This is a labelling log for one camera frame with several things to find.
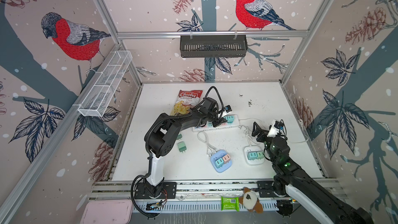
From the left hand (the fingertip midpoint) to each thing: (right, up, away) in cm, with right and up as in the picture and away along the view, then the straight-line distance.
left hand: (225, 117), depth 92 cm
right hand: (+18, -3, -10) cm, 21 cm away
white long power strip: (-10, -5, +2) cm, 11 cm away
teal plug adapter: (+12, -18, -14) cm, 26 cm away
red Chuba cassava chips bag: (-25, +10, +12) cm, 30 cm away
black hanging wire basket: (-6, +47, +12) cm, 49 cm away
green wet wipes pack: (-2, -37, -22) cm, 43 cm away
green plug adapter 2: (-26, -16, -4) cm, 31 cm away
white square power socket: (+13, -16, -7) cm, 22 cm away
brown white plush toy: (+8, -34, -24) cm, 43 cm away
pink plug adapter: (-1, -19, -15) cm, 24 cm away
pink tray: (-56, -39, -23) cm, 72 cm away
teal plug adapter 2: (+3, -1, +1) cm, 3 cm away
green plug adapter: (+16, -17, -14) cm, 28 cm away
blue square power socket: (-6, -19, -9) cm, 22 cm away
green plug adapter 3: (-27, -11, -1) cm, 29 cm away
